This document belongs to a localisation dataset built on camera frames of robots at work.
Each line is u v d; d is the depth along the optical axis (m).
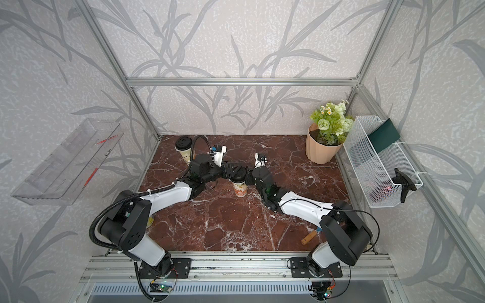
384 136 0.71
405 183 0.57
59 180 0.64
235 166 0.83
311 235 0.81
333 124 0.86
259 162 0.71
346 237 0.43
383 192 0.62
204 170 0.72
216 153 0.78
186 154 0.96
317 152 0.98
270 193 0.65
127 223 0.45
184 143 0.94
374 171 0.86
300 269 0.73
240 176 0.81
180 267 0.74
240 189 0.87
